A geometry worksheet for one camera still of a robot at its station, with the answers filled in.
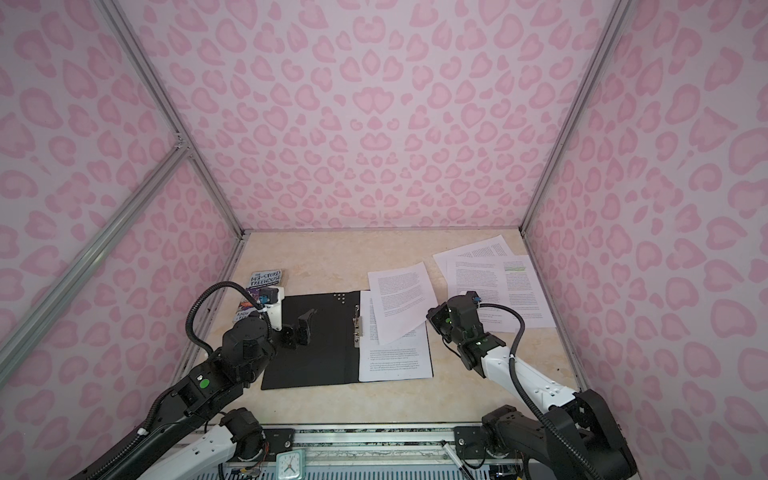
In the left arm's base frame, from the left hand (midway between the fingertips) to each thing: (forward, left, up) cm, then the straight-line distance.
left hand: (297, 305), depth 72 cm
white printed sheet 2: (+37, -60, -23) cm, 75 cm away
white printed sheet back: (+15, -26, -21) cm, 37 cm away
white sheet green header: (+22, -63, -23) cm, 71 cm away
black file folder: (-3, -33, -23) cm, 41 cm away
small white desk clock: (-30, +1, -21) cm, 36 cm away
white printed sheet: (-4, -26, -24) cm, 36 cm away
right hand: (+5, -32, -12) cm, 35 cm away
